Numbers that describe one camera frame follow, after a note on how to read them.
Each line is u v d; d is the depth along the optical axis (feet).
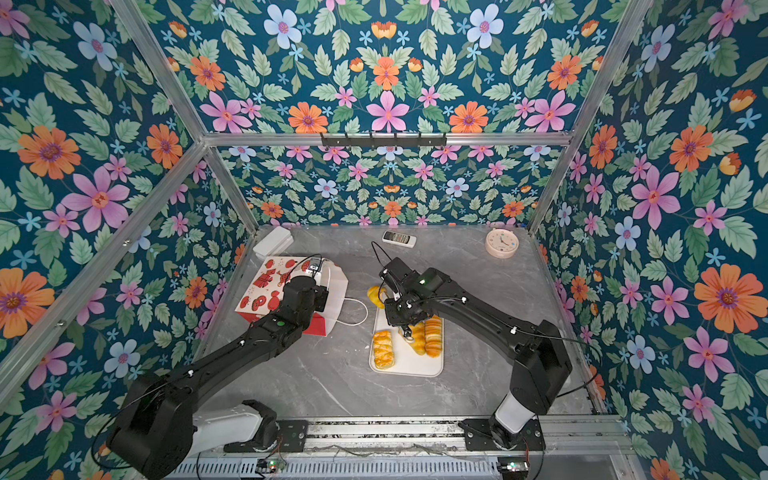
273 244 3.58
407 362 2.78
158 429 1.33
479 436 2.35
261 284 2.92
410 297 1.82
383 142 3.06
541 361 1.37
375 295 2.97
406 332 2.36
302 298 2.10
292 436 2.41
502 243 3.65
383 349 2.76
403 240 3.76
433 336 2.90
